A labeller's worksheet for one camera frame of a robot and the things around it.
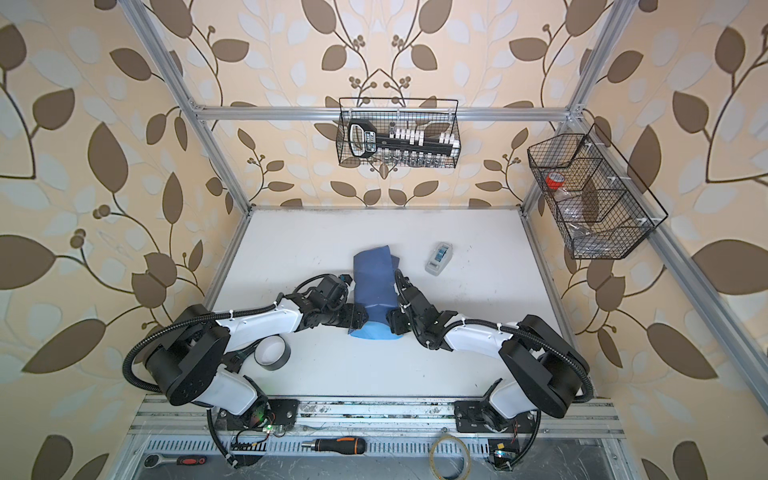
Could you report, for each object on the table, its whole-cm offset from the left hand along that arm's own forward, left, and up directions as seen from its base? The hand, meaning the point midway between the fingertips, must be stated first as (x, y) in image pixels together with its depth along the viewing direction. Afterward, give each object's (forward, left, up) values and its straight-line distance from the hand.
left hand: (361, 314), depth 88 cm
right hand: (0, -10, 0) cm, 10 cm away
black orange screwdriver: (-32, 0, 0) cm, 32 cm away
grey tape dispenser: (+22, -25, 0) cm, 33 cm away
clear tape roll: (-33, -20, -4) cm, 38 cm away
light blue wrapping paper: (+13, -3, +2) cm, 14 cm away
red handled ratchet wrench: (-36, +45, -2) cm, 58 cm away
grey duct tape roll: (-11, +25, -3) cm, 27 cm away
